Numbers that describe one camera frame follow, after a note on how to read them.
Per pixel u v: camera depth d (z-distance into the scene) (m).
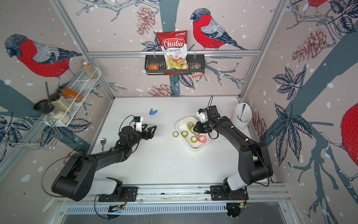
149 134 0.79
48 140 0.69
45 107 0.57
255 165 0.44
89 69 0.85
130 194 0.73
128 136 0.68
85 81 0.88
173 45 0.81
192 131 0.88
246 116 0.95
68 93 0.71
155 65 0.94
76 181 0.42
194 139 0.94
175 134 0.98
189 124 1.00
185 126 1.01
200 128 0.77
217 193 0.73
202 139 0.95
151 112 1.09
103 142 0.92
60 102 0.65
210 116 0.70
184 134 0.96
